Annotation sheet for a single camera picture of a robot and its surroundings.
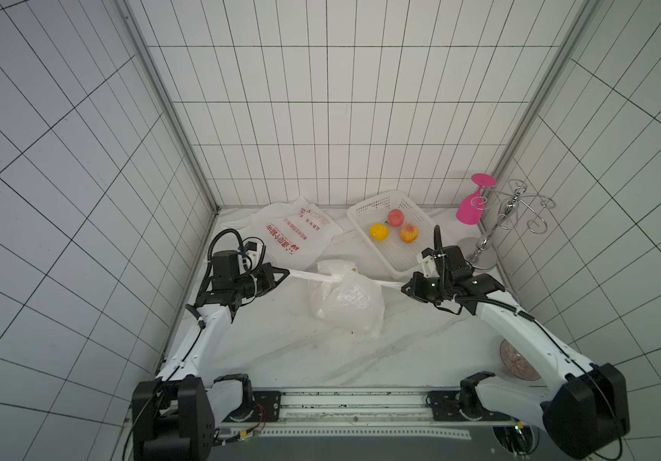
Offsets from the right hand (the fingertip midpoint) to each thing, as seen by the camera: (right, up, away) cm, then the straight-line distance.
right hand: (403, 282), depth 82 cm
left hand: (-34, +2, -1) cm, 34 cm away
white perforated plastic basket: (+4, +15, +26) cm, 31 cm away
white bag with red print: (-35, +13, +28) cm, 47 cm away
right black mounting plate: (+9, -31, -9) cm, 33 cm away
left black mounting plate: (-38, -31, -10) cm, 50 cm away
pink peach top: (+4, +20, +27) cm, 34 cm away
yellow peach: (-3, +15, +24) cm, 29 cm away
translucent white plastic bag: (-18, -3, -8) cm, 20 cm away
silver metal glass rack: (+32, +8, +19) cm, 38 cm away
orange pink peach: (+7, +14, +22) cm, 27 cm away
